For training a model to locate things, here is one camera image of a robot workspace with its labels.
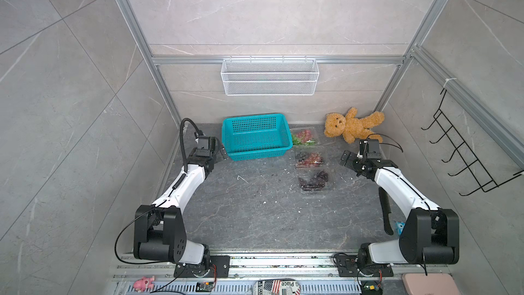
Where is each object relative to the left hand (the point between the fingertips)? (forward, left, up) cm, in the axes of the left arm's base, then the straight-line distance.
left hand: (214, 150), depth 89 cm
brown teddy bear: (+21, -71, -10) cm, 75 cm away
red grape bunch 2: (-1, -46, -9) cm, 47 cm away
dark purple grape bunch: (-12, -45, -11) cm, 47 cm away
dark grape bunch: (+5, -41, -13) cm, 44 cm away
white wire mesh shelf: (+35, -26, +14) cm, 46 cm away
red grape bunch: (+16, -44, -10) cm, 48 cm away
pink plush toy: (-47, +21, -13) cm, 53 cm away
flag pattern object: (-49, -25, -12) cm, 57 cm away
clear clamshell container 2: (+7, -46, -12) cm, 48 cm away
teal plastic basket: (+20, -18, -15) cm, 31 cm away
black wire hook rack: (-18, -90, +16) cm, 93 cm away
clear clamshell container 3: (-4, -45, -14) cm, 47 cm away
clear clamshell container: (+20, -51, -10) cm, 55 cm away
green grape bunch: (+12, -40, -10) cm, 42 cm away
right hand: (-5, -62, -4) cm, 63 cm away
